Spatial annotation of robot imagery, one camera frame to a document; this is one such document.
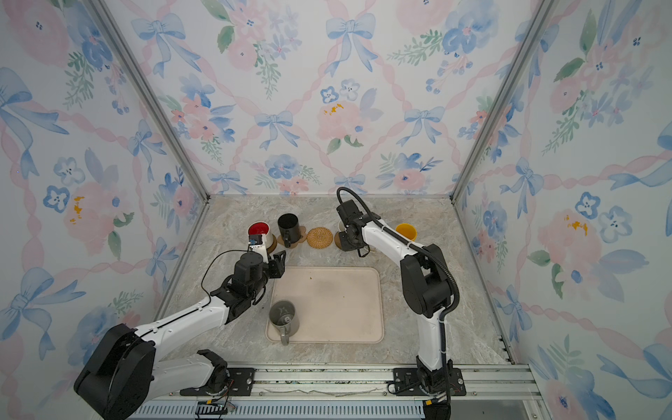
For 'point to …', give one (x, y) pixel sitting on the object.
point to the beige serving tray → (336, 304)
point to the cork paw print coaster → (303, 238)
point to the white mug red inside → (258, 227)
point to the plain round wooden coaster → (338, 241)
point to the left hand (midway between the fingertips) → (278, 250)
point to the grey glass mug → (283, 318)
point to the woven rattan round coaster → (319, 237)
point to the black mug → (290, 227)
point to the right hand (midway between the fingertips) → (351, 240)
